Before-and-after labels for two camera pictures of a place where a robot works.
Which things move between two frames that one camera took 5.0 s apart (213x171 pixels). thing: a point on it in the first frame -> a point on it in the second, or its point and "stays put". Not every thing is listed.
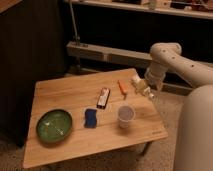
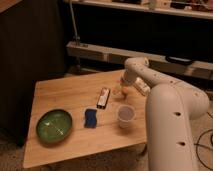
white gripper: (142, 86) -> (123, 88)
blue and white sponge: (90, 120) stays put
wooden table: (81, 117) stays put
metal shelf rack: (190, 8) stays put
